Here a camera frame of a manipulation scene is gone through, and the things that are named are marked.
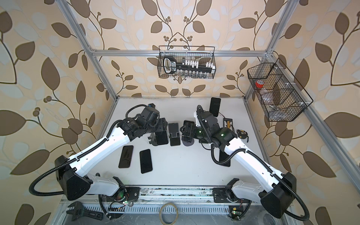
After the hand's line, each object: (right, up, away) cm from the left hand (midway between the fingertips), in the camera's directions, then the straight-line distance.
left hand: (164, 123), depth 76 cm
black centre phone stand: (+5, -11, +13) cm, 18 cm away
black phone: (-13, -25, +11) cm, 30 cm away
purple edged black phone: (+35, -22, +11) cm, 43 cm away
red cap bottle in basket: (+58, +24, +11) cm, 64 cm away
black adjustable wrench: (-42, -44, -7) cm, 61 cm away
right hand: (+12, -4, -4) cm, 13 cm away
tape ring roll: (+3, -45, -7) cm, 46 cm away
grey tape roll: (+53, -47, -9) cm, 71 cm away
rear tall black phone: (+33, +10, +23) cm, 41 cm away
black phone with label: (-2, -9, +2) cm, 9 cm away
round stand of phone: (+14, -15, +16) cm, 26 cm away
